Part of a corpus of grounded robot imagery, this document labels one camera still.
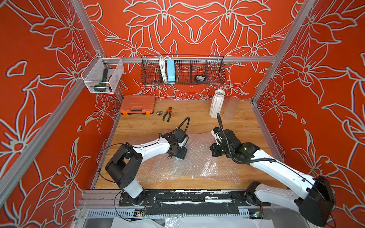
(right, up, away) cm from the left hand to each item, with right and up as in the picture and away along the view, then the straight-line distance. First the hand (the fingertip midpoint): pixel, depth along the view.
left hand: (182, 153), depth 88 cm
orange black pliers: (-10, +27, +24) cm, 37 cm away
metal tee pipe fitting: (-18, +26, +22) cm, 38 cm away
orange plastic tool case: (-35, +32, +22) cm, 52 cm away
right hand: (+14, +6, -10) cm, 18 cm away
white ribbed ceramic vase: (+24, +33, +7) cm, 41 cm away
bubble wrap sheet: (-19, -9, -5) cm, 22 cm away
